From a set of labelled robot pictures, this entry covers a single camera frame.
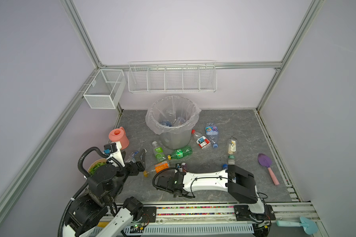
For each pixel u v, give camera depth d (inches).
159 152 35.9
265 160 35.7
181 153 35.3
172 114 37.9
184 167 34.0
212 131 40.2
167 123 38.6
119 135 36.1
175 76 38.4
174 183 22.7
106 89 40.1
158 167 33.2
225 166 34.7
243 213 29.1
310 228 27.8
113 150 19.2
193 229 45.0
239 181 20.0
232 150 36.0
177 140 36.3
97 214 15.2
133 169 20.1
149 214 29.0
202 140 38.6
